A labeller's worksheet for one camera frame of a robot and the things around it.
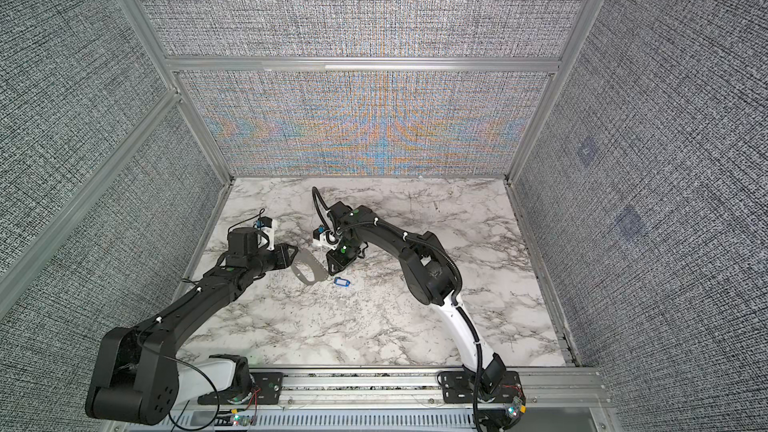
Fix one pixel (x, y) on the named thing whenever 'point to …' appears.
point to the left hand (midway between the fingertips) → (294, 249)
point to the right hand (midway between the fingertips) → (335, 268)
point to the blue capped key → (342, 281)
